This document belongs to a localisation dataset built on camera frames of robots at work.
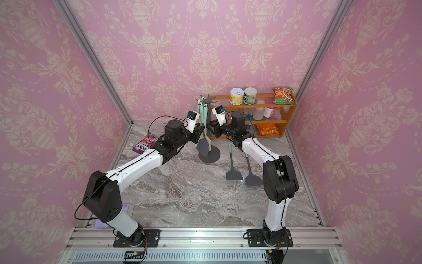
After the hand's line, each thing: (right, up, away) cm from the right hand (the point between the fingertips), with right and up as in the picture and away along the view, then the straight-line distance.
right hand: (207, 123), depth 85 cm
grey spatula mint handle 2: (+14, -28, +9) cm, 33 cm away
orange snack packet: (+40, -2, +27) cm, 49 cm away
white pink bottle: (+36, +8, +14) cm, 40 cm away
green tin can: (+23, +15, +2) cm, 27 cm away
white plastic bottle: (+30, +8, +14) cm, 34 cm away
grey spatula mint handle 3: (+25, -31, +7) cm, 41 cm away
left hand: (-2, -2, -4) cm, 5 cm away
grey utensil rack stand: (+3, -17, +17) cm, 24 cm away
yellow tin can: (+15, +15, +2) cm, 21 cm away
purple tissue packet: (-48, -47, -11) cm, 68 cm away
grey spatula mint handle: (-3, -12, +6) cm, 14 cm away
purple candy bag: (-41, -12, +19) cm, 46 cm away
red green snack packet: (+42, +15, +4) cm, 45 cm away
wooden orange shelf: (+47, +6, +21) cm, 52 cm away
